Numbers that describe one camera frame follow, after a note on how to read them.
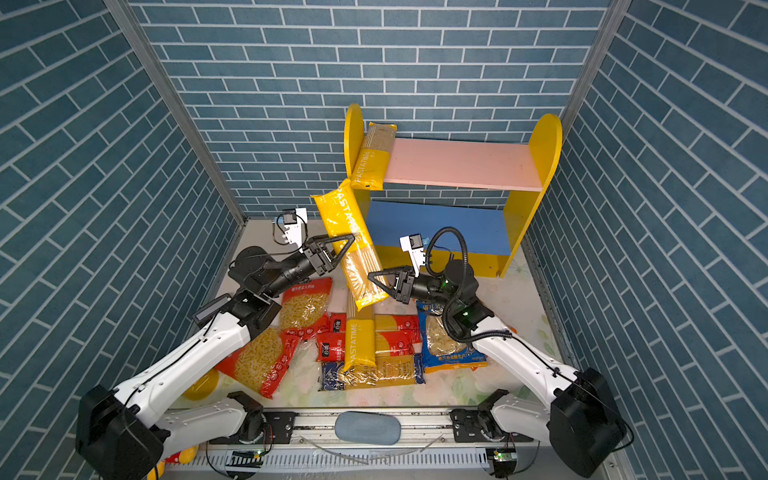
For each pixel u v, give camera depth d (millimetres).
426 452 707
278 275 571
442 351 828
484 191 1155
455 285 541
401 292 601
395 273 630
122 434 368
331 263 576
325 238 640
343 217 632
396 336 886
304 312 910
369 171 734
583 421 397
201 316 909
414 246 618
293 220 578
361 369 802
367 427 713
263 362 804
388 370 805
